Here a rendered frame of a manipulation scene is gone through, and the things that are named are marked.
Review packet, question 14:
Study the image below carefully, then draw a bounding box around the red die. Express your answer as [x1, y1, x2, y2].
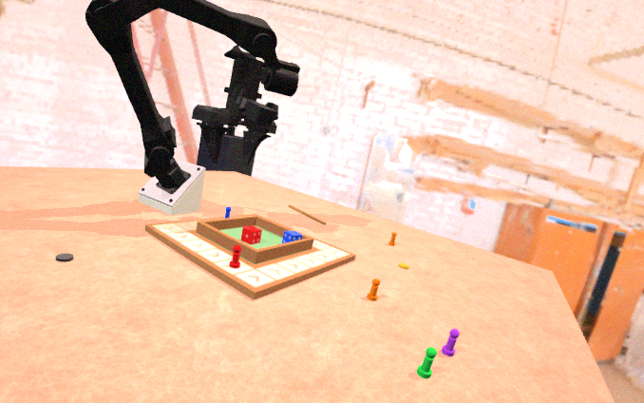
[241, 226, 261, 244]

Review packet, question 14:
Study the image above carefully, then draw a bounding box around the purple pawn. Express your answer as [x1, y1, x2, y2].
[441, 329, 459, 356]

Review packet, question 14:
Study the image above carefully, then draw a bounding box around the red pawn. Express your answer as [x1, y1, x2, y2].
[229, 245, 241, 269]

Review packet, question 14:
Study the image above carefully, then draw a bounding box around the green pawn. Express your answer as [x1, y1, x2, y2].
[417, 347, 437, 379]

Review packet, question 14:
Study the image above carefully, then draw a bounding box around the blue die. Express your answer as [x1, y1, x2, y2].
[282, 231, 302, 244]

